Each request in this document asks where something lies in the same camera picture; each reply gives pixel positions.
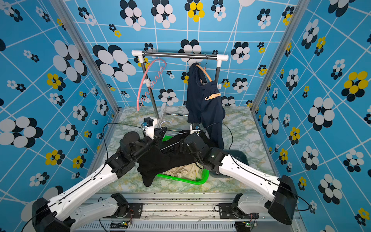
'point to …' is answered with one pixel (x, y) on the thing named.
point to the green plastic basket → (197, 182)
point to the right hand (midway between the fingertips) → (187, 139)
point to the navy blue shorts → (205, 106)
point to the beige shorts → (191, 171)
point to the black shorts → (165, 156)
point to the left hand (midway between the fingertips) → (168, 127)
